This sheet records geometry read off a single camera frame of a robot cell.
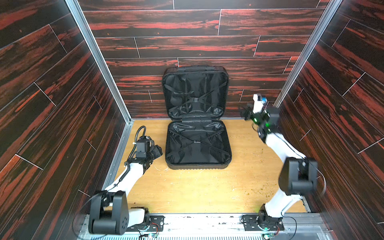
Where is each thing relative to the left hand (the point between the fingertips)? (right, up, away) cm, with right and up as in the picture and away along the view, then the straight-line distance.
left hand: (160, 149), depth 90 cm
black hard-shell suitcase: (+22, +31, +8) cm, 39 cm away
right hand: (+52, +27, -4) cm, 58 cm away
